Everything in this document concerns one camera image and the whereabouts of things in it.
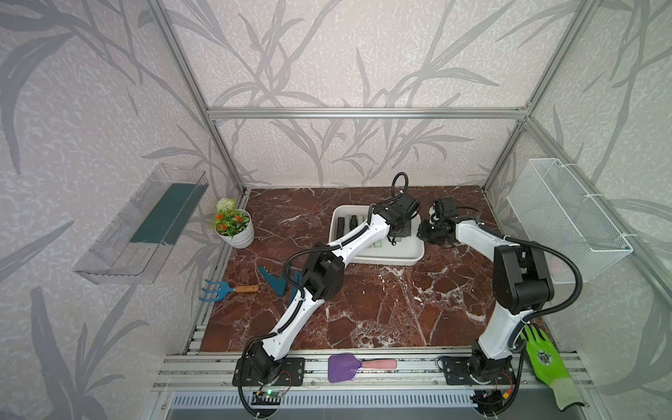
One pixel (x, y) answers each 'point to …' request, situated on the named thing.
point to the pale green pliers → (377, 244)
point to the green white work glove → (549, 367)
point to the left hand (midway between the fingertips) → (403, 229)
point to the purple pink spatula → (342, 367)
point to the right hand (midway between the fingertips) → (416, 231)
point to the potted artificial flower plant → (233, 225)
